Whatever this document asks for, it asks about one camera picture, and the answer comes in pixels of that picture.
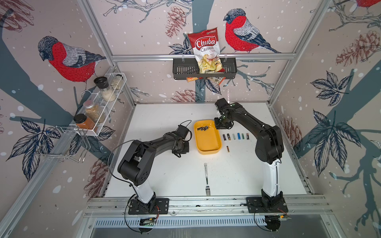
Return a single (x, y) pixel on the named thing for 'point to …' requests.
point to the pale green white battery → (233, 136)
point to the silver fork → (207, 188)
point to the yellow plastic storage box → (208, 138)
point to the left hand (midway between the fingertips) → (188, 148)
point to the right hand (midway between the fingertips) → (217, 126)
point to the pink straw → (228, 95)
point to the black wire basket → (187, 68)
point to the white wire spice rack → (100, 102)
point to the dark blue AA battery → (238, 136)
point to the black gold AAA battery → (228, 137)
